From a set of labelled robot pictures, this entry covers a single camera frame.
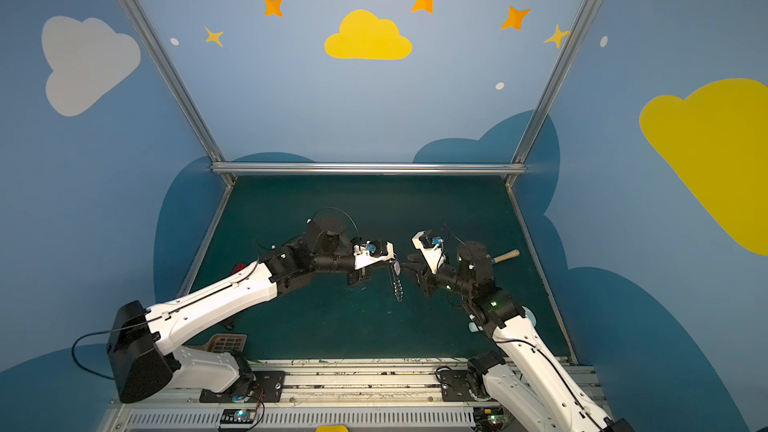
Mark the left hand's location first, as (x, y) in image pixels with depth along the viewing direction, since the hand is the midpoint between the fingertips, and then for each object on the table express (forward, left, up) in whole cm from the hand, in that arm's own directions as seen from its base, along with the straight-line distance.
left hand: (390, 258), depth 70 cm
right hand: (+2, -5, -2) cm, 6 cm away
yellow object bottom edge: (-32, +13, -25) cm, 42 cm away
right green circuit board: (-29, -25, -25) cm, 46 cm away
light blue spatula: (-9, -24, -22) cm, 34 cm away
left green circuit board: (-30, +36, -25) cm, 53 cm away
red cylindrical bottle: (+9, +48, -22) cm, 54 cm away
